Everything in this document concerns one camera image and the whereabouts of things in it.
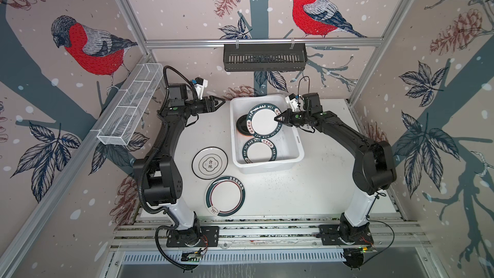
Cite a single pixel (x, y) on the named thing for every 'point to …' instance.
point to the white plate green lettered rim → (259, 150)
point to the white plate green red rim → (225, 195)
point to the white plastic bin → (289, 152)
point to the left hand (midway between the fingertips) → (219, 100)
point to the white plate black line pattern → (209, 163)
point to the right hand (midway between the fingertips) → (275, 120)
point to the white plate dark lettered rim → (261, 122)
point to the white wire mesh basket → (130, 107)
